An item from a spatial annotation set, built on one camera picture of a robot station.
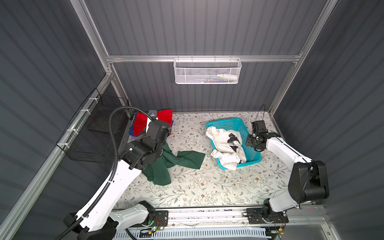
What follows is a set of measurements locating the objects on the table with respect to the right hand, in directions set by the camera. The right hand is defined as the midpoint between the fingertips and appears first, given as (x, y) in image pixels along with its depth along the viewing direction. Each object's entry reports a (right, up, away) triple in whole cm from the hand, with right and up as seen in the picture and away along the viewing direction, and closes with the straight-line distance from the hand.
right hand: (254, 142), depth 91 cm
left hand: (-55, +8, -25) cm, 61 cm away
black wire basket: (-90, +4, -18) cm, 92 cm away
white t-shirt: (-14, -5, +6) cm, 16 cm away
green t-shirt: (-58, -15, -8) cm, 60 cm away
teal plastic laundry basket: (-1, -8, -1) cm, 8 cm away
